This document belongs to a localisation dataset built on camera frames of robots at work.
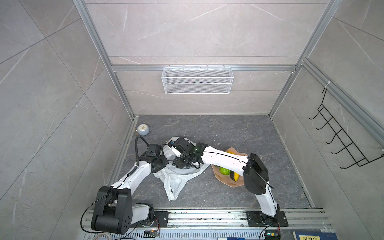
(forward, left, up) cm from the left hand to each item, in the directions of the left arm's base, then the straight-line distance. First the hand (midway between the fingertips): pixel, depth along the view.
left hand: (164, 159), depth 89 cm
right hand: (-2, -8, +4) cm, 10 cm away
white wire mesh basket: (+46, -22, +24) cm, 57 cm away
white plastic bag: (-12, -7, -1) cm, 14 cm away
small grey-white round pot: (+26, +18, -2) cm, 32 cm away
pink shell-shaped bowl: (-13, -36, -1) cm, 39 cm away
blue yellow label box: (-41, -69, -2) cm, 80 cm away
